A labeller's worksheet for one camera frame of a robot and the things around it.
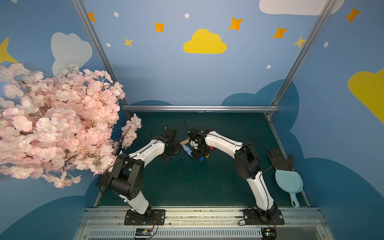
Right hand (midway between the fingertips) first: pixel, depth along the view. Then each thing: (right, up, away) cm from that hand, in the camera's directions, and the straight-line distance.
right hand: (202, 155), depth 95 cm
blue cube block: (0, -3, 0) cm, 3 cm away
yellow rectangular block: (+4, -2, +3) cm, 5 cm away
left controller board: (-30, -34, -23) cm, 51 cm away
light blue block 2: (-8, +2, -2) cm, 8 cm away
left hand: (-16, +3, -2) cm, 17 cm away
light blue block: (-10, +3, +4) cm, 11 cm away
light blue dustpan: (+52, -14, -9) cm, 55 cm away
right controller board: (+32, -35, -22) cm, 52 cm away
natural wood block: (-12, +8, +8) cm, 16 cm away
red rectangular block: (+3, +8, -26) cm, 27 cm away
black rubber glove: (+50, -4, 0) cm, 50 cm away
